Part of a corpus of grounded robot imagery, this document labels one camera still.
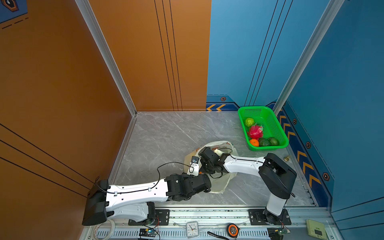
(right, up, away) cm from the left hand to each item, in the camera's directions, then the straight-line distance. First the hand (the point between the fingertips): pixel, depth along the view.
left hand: (200, 175), depth 75 cm
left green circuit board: (-25, -26, -5) cm, 36 cm away
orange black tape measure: (+15, -23, -7) cm, 28 cm away
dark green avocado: (+42, +14, +21) cm, 49 cm away
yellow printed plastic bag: (+11, -7, +8) cm, 16 cm away
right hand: (-2, -1, +13) cm, 13 cm away
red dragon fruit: (+37, +21, +22) cm, 47 cm away
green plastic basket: (+50, +32, +40) cm, 72 cm away
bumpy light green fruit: (+36, +27, +31) cm, 54 cm away
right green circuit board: (+38, -25, -6) cm, 46 cm away
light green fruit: (+48, +14, +22) cm, 55 cm away
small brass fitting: (+55, +4, +19) cm, 59 cm away
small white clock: (-4, -23, -5) cm, 24 cm away
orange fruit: (+36, +14, +21) cm, 44 cm away
